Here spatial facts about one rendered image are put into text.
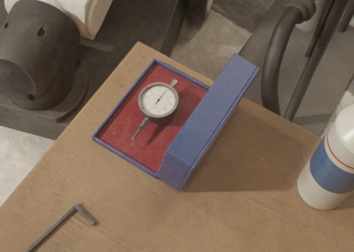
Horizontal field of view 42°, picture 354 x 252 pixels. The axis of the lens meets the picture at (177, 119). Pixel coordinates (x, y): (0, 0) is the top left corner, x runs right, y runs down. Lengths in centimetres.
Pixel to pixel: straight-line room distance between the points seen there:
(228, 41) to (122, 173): 78
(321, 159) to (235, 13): 92
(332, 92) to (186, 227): 78
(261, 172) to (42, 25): 53
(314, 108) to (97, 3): 62
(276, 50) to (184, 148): 34
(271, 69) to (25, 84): 47
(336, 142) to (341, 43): 92
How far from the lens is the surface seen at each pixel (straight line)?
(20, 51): 93
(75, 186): 65
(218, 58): 131
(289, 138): 68
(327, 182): 57
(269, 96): 83
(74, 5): 100
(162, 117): 64
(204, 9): 128
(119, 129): 67
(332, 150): 52
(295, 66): 132
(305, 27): 108
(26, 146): 124
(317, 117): 126
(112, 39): 115
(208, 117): 55
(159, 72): 71
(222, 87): 57
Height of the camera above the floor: 107
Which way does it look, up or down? 62 degrees down
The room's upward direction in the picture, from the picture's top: straight up
